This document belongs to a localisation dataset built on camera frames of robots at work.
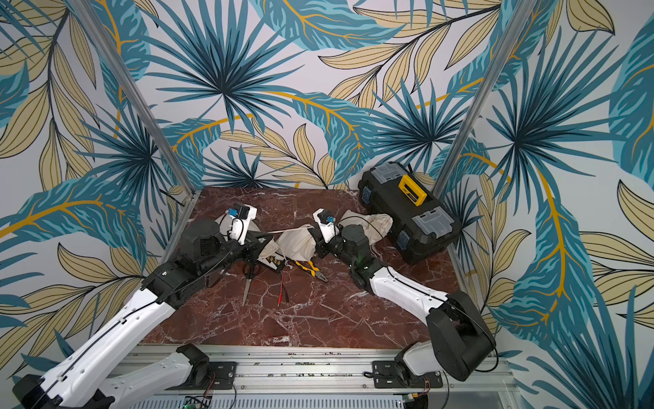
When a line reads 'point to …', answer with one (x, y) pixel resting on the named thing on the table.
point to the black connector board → (275, 261)
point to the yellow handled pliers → (314, 271)
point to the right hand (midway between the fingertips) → (297, 237)
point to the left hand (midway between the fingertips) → (267, 237)
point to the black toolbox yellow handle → (419, 221)
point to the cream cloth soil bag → (297, 244)
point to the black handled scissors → (249, 270)
